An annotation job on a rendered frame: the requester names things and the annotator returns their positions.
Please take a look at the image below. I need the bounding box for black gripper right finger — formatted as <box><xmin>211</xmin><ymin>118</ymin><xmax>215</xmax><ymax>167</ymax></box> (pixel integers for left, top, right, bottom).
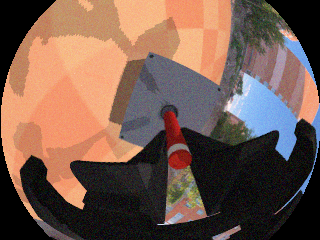
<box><xmin>180</xmin><ymin>127</ymin><xmax>279</xmax><ymax>216</ymax></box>

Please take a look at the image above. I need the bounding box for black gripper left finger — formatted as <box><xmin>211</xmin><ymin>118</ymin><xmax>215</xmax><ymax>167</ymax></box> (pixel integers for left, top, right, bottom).
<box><xmin>69</xmin><ymin>129</ymin><xmax>168</xmax><ymax>224</ymax></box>

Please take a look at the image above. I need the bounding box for red peg with white band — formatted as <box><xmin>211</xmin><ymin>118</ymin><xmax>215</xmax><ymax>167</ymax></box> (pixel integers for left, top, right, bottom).
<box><xmin>163</xmin><ymin>111</ymin><xmax>192</xmax><ymax>169</ymax></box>

